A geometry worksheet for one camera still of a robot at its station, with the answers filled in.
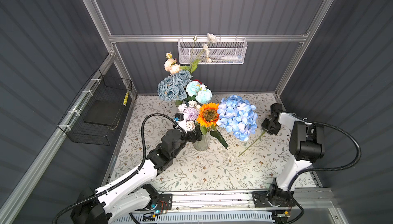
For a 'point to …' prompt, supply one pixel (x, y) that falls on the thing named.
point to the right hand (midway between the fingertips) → (267, 130)
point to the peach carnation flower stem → (258, 138)
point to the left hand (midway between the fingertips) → (196, 123)
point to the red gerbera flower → (198, 81)
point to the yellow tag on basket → (126, 98)
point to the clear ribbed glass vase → (203, 144)
